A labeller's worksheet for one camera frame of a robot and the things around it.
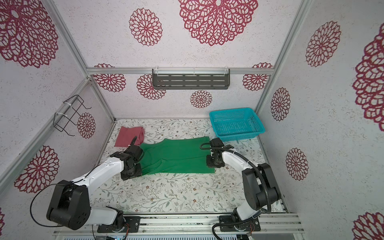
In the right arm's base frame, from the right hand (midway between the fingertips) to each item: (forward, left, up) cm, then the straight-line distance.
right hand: (210, 162), depth 91 cm
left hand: (-12, +44, +1) cm, 46 cm away
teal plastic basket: (+36, -22, -4) cm, 43 cm away
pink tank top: (+20, +59, 0) cm, 63 cm away
